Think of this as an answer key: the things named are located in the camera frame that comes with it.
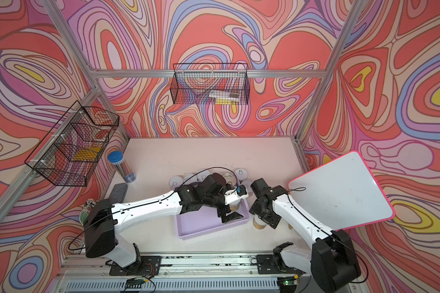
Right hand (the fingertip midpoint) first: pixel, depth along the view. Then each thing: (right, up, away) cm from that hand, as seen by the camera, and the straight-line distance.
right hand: (262, 221), depth 81 cm
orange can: (-2, 0, -2) cm, 3 cm away
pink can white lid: (-5, +15, +13) cm, 20 cm away
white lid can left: (-33, +17, +13) cm, 40 cm away
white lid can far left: (-43, +16, +12) cm, 47 cm away
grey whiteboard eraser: (-72, +10, +12) cm, 74 cm away
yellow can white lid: (-8, +20, +15) cm, 27 cm away
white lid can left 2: (-28, +19, +15) cm, 37 cm away
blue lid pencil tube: (-67, +28, +4) cm, 73 cm away
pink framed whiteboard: (+32, +14, -6) cm, 36 cm away
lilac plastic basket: (-26, -1, +4) cm, 26 cm away
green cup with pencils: (-72, +9, -9) cm, 73 cm away
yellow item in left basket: (-72, +31, -9) cm, 79 cm away
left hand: (-10, +10, -8) cm, 17 cm away
